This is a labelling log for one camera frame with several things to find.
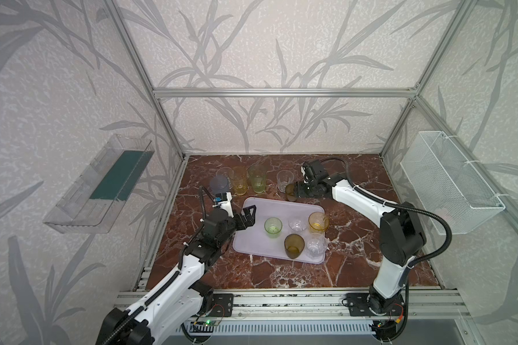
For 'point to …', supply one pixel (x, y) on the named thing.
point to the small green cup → (273, 226)
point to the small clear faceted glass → (316, 245)
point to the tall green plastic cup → (257, 175)
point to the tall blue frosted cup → (219, 184)
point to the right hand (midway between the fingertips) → (298, 189)
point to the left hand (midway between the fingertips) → (248, 209)
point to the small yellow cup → (318, 222)
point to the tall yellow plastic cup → (238, 175)
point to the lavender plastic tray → (254, 239)
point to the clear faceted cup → (284, 177)
